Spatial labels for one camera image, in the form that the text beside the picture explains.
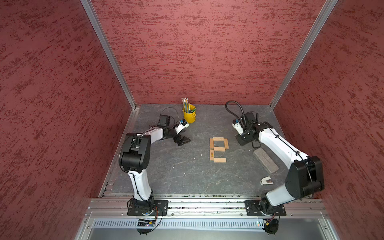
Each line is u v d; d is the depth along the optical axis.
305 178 0.44
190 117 1.04
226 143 0.98
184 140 0.86
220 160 0.90
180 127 0.87
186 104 1.02
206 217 0.73
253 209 0.74
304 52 0.88
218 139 1.01
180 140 0.87
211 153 0.92
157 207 0.74
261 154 0.91
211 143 0.97
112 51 0.89
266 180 0.81
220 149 0.95
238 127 0.81
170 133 0.85
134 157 0.52
